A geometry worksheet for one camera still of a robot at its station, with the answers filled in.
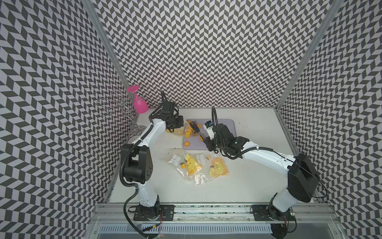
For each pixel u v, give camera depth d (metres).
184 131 0.99
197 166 0.85
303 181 0.43
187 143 0.97
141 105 0.93
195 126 0.90
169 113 0.71
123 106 1.04
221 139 0.62
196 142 0.98
